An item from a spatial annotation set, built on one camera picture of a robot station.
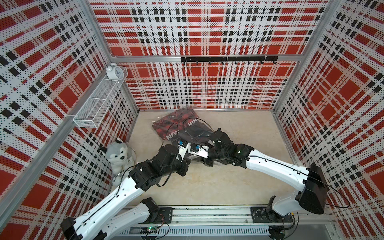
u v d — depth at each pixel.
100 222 0.40
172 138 1.01
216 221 0.73
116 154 0.76
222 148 0.55
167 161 0.50
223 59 0.88
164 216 0.73
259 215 0.73
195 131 1.04
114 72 0.80
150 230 0.70
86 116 0.68
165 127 1.08
